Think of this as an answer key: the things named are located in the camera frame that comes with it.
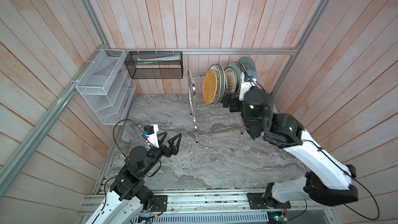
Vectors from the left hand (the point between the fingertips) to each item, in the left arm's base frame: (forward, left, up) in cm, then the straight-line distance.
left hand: (174, 137), depth 67 cm
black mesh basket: (+57, +19, -2) cm, 60 cm away
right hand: (+9, -25, +20) cm, 34 cm away
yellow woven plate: (+27, -17, +6) cm, 32 cm away
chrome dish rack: (+29, -20, -28) cm, 44 cm away
